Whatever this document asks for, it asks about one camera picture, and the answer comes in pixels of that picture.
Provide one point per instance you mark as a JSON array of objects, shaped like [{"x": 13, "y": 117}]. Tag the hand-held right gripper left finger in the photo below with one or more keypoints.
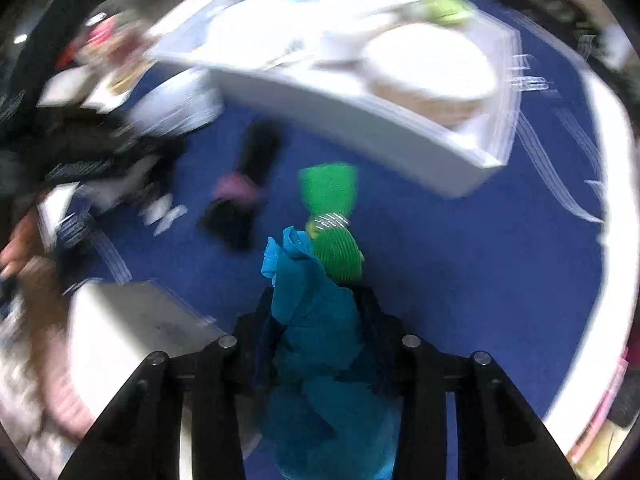
[{"x": 220, "y": 385}]

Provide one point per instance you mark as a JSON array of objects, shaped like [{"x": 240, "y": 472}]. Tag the white mesh cloth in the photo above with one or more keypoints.
[{"x": 185, "y": 105}]

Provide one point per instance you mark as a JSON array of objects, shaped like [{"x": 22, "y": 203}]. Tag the person's pink fuzzy clothing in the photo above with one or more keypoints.
[{"x": 55, "y": 370}]

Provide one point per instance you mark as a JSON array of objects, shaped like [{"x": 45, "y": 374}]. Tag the light green soft toy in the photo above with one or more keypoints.
[{"x": 450, "y": 10}]

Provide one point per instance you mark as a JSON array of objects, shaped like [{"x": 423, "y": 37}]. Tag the white cardboard box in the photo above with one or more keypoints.
[{"x": 350, "y": 125}]

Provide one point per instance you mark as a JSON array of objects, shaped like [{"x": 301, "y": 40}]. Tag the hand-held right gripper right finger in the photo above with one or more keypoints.
[{"x": 425, "y": 385}]

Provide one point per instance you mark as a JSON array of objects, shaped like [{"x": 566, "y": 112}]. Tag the black roll with pink band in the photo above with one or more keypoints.
[{"x": 255, "y": 150}]

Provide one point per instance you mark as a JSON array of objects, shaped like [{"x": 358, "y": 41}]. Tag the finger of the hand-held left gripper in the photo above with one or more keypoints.
[{"x": 155, "y": 160}]

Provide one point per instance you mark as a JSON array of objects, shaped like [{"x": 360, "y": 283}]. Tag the teal cloth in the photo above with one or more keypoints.
[{"x": 310, "y": 320}]

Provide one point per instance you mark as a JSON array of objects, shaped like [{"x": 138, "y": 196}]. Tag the green ribbed cloth roll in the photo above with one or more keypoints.
[{"x": 330, "y": 190}]

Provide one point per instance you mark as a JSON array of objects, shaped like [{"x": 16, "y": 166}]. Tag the pink and white packets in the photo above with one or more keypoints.
[{"x": 105, "y": 45}]

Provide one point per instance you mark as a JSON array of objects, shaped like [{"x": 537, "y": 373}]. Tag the navy blue table mat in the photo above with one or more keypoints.
[{"x": 500, "y": 260}]

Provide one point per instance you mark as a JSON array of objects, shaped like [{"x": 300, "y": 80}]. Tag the brown teddy bear white robe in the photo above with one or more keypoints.
[{"x": 430, "y": 70}]

